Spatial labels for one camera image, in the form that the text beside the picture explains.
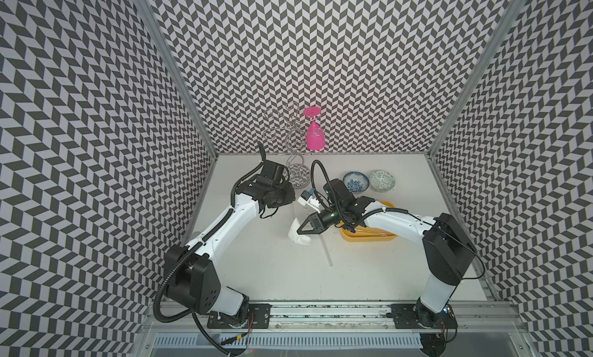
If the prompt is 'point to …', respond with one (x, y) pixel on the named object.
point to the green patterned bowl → (381, 181)
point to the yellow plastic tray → (366, 233)
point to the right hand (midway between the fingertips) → (301, 234)
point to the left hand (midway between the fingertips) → (292, 197)
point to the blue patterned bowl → (356, 181)
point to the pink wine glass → (316, 134)
